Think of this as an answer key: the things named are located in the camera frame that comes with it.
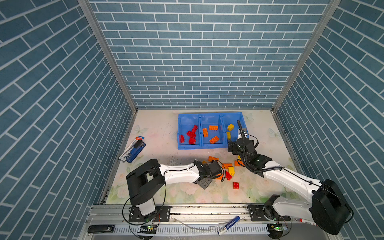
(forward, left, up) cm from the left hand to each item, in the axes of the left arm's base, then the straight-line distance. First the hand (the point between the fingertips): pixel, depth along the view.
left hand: (206, 182), depth 84 cm
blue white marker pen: (-21, -9, +2) cm, 23 cm away
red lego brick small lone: (-2, -17, +1) cm, 17 cm away
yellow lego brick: (+26, -15, +9) cm, 31 cm away
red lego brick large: (+37, +6, +3) cm, 38 cm away
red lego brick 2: (+28, +15, +2) cm, 32 cm away
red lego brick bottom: (+33, +11, +1) cm, 35 cm away
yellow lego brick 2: (+6, -15, +2) cm, 16 cm away
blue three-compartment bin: (+36, -3, +1) cm, 36 cm away
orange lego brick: (+37, -5, +4) cm, 38 cm away
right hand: (+19, -18, +15) cm, 30 cm away
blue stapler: (+19, +46, +2) cm, 50 cm away
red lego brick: (+27, +9, +2) cm, 29 cm away
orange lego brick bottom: (+34, 0, +3) cm, 34 cm away
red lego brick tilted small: (+3, -13, +1) cm, 13 cm away
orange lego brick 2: (+28, -6, +1) cm, 29 cm away
